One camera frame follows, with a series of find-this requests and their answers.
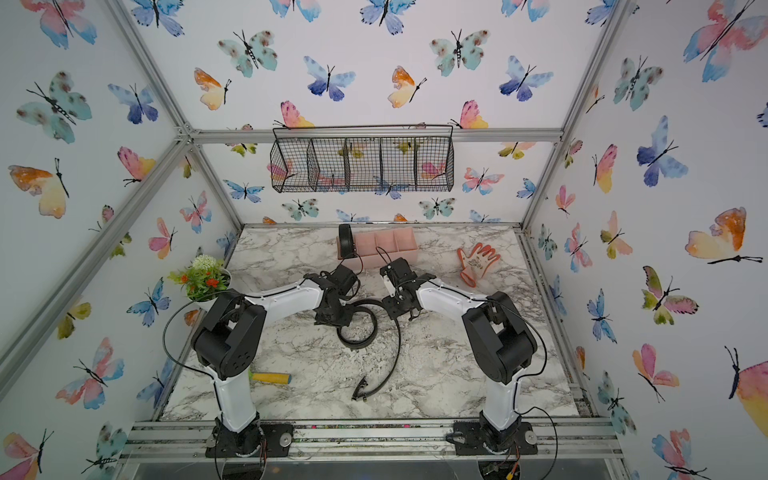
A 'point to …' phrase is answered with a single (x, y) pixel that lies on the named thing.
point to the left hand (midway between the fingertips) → (348, 320)
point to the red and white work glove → (477, 263)
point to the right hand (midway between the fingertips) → (397, 302)
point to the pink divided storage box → (374, 248)
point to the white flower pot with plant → (203, 279)
